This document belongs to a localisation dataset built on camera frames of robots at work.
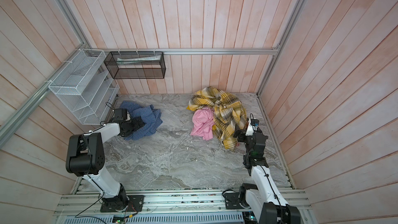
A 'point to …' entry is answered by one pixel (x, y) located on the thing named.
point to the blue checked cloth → (152, 118)
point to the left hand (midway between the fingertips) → (139, 127)
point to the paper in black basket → (123, 61)
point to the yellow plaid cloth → (229, 115)
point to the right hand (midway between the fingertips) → (245, 124)
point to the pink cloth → (203, 120)
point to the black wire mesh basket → (136, 65)
